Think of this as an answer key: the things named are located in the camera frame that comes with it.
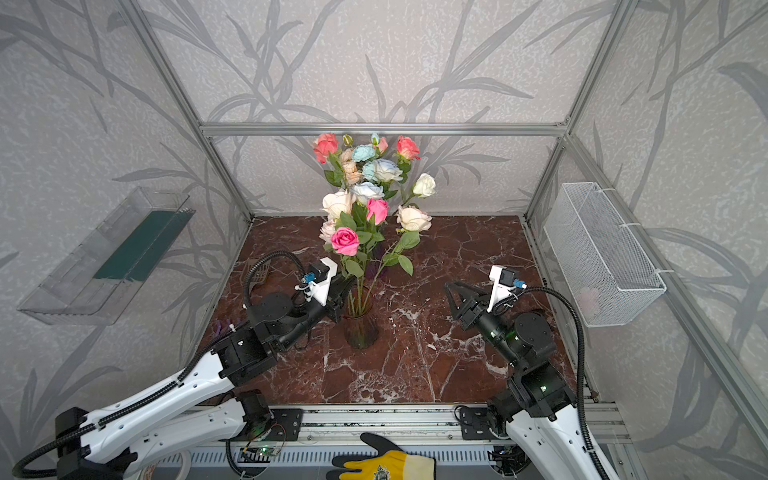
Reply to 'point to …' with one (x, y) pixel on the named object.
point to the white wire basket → (610, 280)
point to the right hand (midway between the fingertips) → (449, 277)
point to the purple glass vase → (375, 267)
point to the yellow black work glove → (391, 463)
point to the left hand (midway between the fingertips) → (356, 267)
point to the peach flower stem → (351, 170)
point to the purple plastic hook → (218, 326)
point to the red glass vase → (360, 328)
